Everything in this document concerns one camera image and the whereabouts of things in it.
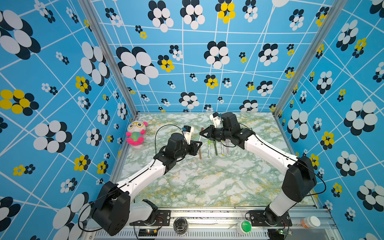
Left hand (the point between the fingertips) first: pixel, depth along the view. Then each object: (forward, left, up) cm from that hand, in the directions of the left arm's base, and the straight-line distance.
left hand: (202, 143), depth 79 cm
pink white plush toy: (+19, +45, -13) cm, 50 cm away
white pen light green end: (+13, -6, -19) cm, 24 cm away
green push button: (-36, -18, -10) cm, 42 cm away
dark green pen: (+12, -10, -20) cm, 25 cm away
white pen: (+6, 0, +4) cm, 7 cm away
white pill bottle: (-34, -49, -12) cm, 61 cm away
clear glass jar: (-36, +10, -8) cm, 38 cm away
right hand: (+4, +1, +3) cm, 5 cm away
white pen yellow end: (+8, -14, -19) cm, 25 cm away
